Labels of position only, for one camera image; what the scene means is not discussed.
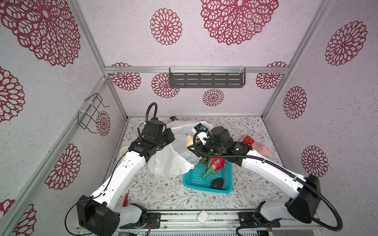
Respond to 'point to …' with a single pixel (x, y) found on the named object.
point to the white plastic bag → (175, 158)
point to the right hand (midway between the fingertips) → (190, 142)
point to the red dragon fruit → (214, 164)
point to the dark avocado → (217, 183)
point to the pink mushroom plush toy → (259, 147)
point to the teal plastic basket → (193, 180)
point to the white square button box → (203, 216)
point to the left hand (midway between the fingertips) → (174, 134)
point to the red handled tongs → (125, 201)
